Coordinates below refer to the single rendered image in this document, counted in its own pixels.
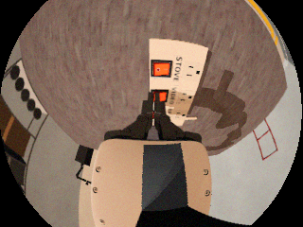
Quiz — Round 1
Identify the cream power strip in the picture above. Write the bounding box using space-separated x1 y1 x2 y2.
150 38 208 126

